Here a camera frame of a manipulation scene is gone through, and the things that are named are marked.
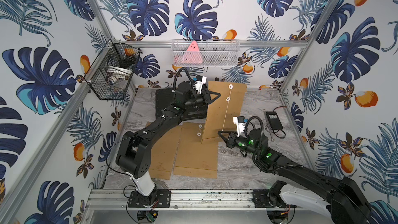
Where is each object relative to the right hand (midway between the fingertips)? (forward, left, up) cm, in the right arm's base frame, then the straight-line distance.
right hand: (218, 132), depth 74 cm
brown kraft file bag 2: (-4, +12, -24) cm, 27 cm away
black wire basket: (+26, +57, +13) cm, 64 cm away
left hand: (+13, -1, +13) cm, 19 cm away
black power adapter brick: (+19, -39, -19) cm, 48 cm away
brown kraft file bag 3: (-2, +30, -21) cm, 37 cm away
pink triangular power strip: (+42, +14, +15) cm, 47 cm away
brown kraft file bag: (+8, -1, +4) cm, 9 cm away
